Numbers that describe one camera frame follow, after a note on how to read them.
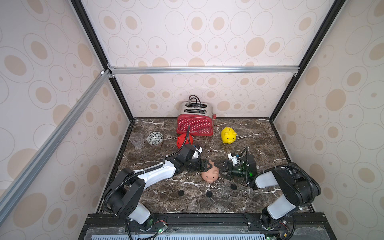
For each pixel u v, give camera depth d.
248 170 0.72
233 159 0.85
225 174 0.89
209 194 0.84
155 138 1.06
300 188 0.46
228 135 1.00
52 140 0.55
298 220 0.76
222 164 0.80
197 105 1.05
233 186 0.85
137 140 1.03
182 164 0.67
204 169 0.74
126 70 0.91
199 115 0.97
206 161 0.76
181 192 0.83
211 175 0.81
